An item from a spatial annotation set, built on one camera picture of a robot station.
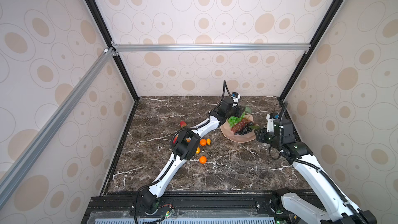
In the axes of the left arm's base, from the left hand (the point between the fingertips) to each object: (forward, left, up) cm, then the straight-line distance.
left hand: (249, 104), depth 94 cm
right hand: (-20, 0, +3) cm, 20 cm away
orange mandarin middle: (-18, +29, -14) cm, 37 cm away
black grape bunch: (-10, +1, -11) cm, 15 cm away
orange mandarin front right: (-30, +28, -14) cm, 43 cm away
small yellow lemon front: (-24, +31, -14) cm, 42 cm away
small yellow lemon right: (-18, +25, -14) cm, 34 cm away
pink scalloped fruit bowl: (-10, +13, -15) cm, 22 cm away
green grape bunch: (-5, +9, -9) cm, 14 cm away
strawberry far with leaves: (-5, +42, -14) cm, 45 cm away
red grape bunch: (-7, +4, -12) cm, 15 cm away
